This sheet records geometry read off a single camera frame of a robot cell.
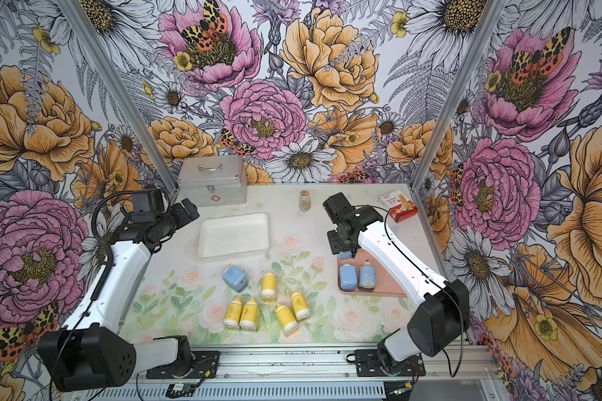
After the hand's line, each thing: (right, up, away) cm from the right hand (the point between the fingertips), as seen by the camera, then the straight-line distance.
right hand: (344, 248), depth 80 cm
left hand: (-50, +9, +1) cm, 51 cm away
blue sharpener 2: (-35, -10, +4) cm, 37 cm away
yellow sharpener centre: (-24, -13, +3) cm, 27 cm away
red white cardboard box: (+28, +12, +28) cm, 42 cm away
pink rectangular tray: (+15, -13, +6) cm, 21 cm away
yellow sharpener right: (-14, -17, -2) cm, 22 cm away
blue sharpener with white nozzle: (+8, -10, +5) cm, 14 cm away
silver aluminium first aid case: (-51, +24, +27) cm, 62 cm away
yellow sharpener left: (-29, -20, -4) cm, 35 cm away
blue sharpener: (-1, -1, -7) cm, 7 cm away
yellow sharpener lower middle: (-17, -21, -4) cm, 27 cm away
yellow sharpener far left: (-34, -19, -4) cm, 39 cm away
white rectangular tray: (-42, +1, +25) cm, 49 cm away
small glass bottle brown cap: (-13, +16, +31) cm, 37 cm away
